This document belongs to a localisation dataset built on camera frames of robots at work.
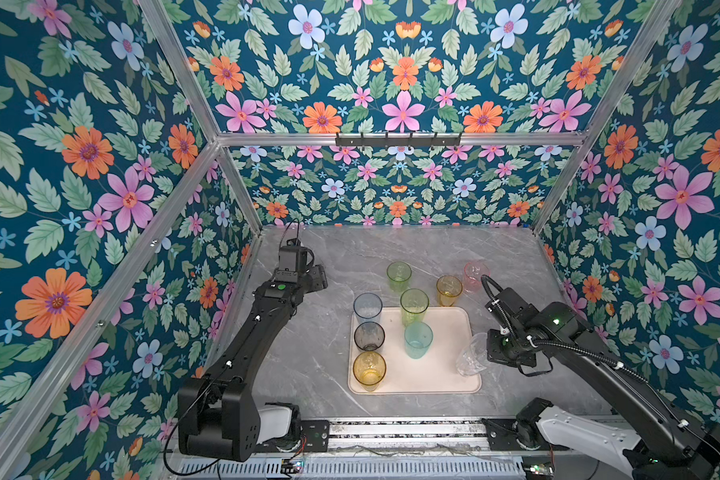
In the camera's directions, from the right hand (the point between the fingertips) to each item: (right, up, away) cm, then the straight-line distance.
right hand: (488, 355), depth 71 cm
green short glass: (-20, +18, +29) cm, 40 cm away
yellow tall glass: (-30, -8, +11) cm, 32 cm away
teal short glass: (-16, +1, +13) cm, 20 cm away
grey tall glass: (-30, +1, +12) cm, 32 cm away
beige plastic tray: (-11, -10, +13) cm, 19 cm away
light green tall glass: (-17, +11, +10) cm, 23 cm away
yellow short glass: (-4, +13, +27) cm, 30 cm away
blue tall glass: (-30, +10, +14) cm, 35 cm away
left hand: (-45, +21, +12) cm, 51 cm away
